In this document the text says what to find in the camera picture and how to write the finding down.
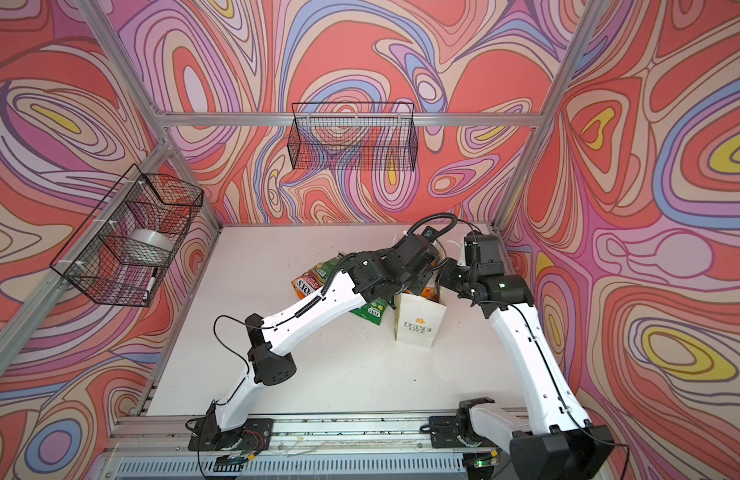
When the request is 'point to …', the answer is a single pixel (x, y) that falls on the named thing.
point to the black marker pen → (149, 287)
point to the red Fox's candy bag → (306, 284)
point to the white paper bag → (419, 319)
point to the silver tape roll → (150, 242)
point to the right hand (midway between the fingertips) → (442, 278)
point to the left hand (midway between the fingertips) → (426, 266)
